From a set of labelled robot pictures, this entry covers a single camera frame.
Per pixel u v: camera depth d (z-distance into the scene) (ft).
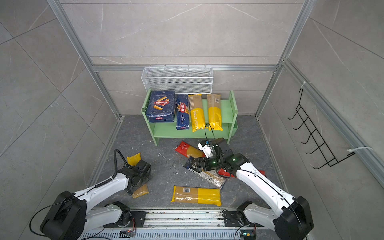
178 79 3.30
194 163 2.21
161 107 2.61
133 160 3.03
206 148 2.29
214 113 2.61
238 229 2.08
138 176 2.29
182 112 2.62
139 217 2.40
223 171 2.75
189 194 2.60
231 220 2.39
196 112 2.63
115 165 2.04
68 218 1.31
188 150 3.20
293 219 1.24
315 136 2.22
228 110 2.83
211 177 2.77
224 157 1.92
